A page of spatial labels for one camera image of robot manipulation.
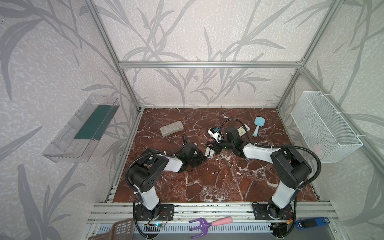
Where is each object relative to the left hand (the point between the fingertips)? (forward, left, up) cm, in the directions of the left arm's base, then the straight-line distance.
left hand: (209, 153), depth 92 cm
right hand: (+6, +1, +7) cm, 9 cm away
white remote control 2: (+19, -24, -3) cm, 30 cm away
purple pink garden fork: (-36, +3, -2) cm, 36 cm away
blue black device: (-36, -42, +2) cm, 55 cm away
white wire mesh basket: (-4, -49, +32) cm, 59 cm away
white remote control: (+1, 0, -1) cm, 1 cm away
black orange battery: (-11, -2, -2) cm, 12 cm away
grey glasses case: (+20, +26, -1) cm, 33 cm away
